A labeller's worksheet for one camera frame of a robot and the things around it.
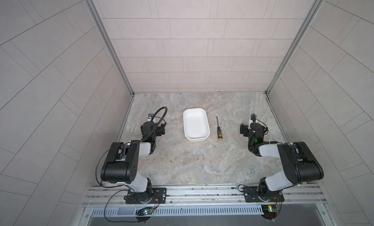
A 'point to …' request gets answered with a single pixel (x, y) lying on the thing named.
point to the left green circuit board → (144, 211)
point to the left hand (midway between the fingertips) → (156, 121)
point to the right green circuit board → (270, 212)
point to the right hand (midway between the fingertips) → (250, 122)
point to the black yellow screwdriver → (219, 134)
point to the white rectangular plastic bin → (196, 124)
